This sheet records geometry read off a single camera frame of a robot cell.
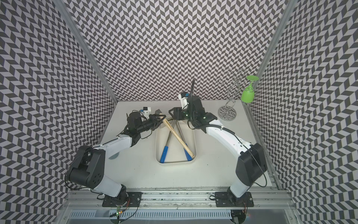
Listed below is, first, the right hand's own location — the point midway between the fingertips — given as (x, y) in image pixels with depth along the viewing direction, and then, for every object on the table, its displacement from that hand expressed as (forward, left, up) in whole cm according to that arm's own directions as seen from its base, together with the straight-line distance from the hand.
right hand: (173, 113), depth 78 cm
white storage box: (-4, 0, -28) cm, 28 cm away
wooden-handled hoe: (-8, -1, -10) cm, 13 cm away
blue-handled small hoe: (-18, -9, -20) cm, 28 cm away
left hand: (+2, +5, -6) cm, 8 cm away
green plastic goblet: (+18, -48, -2) cm, 52 cm away
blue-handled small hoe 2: (-11, +6, -23) cm, 26 cm away
